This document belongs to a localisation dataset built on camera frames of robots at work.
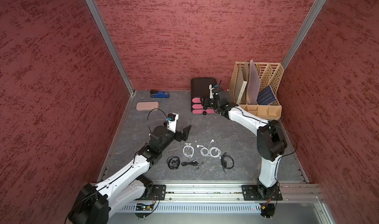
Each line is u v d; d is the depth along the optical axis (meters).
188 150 0.88
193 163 0.83
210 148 0.90
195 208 0.77
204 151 0.88
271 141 0.51
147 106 1.07
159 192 0.74
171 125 0.67
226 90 1.22
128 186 0.49
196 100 0.94
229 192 0.76
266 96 1.03
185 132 0.70
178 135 0.69
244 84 0.87
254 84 1.00
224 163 0.83
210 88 0.84
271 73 1.01
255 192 0.73
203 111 1.03
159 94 1.16
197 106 0.97
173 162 0.83
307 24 0.82
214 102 0.73
